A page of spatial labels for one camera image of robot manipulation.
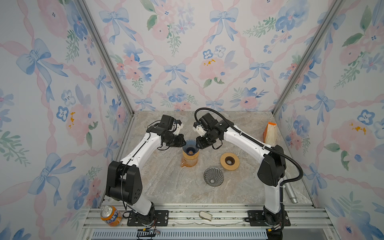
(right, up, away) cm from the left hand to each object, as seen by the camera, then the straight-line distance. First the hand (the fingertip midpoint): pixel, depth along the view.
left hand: (185, 141), depth 85 cm
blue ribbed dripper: (+3, -4, +3) cm, 6 cm away
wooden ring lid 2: (+27, -16, +5) cm, 32 cm away
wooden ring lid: (+4, -9, +2) cm, 10 cm away
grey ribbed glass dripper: (+16, -20, -1) cm, 26 cm away
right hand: (+7, -2, +1) cm, 8 cm away
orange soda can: (-31, -30, -19) cm, 48 cm away
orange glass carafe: (+2, -13, +7) cm, 15 cm away
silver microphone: (+57, -27, -5) cm, 64 cm away
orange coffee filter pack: (+54, +4, +10) cm, 55 cm away
